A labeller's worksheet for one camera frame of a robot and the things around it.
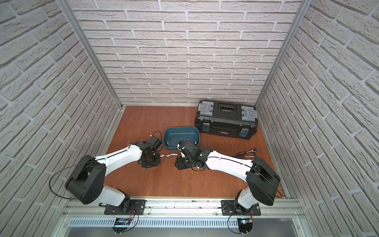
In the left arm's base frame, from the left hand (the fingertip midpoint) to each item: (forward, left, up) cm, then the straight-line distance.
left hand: (158, 161), depth 88 cm
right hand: (-4, -13, +7) cm, 15 cm away
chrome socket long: (+5, -8, -1) cm, 10 cm away
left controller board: (-29, +16, -5) cm, 34 cm away
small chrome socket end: (+4, -2, 0) cm, 4 cm away
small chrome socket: (+4, -5, -1) cm, 7 cm away
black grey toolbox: (+21, -42, +16) cm, 50 cm away
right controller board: (-32, -46, -2) cm, 56 cm away
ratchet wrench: (+8, -61, 0) cm, 62 cm away
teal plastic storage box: (+20, -7, -1) cm, 21 cm away
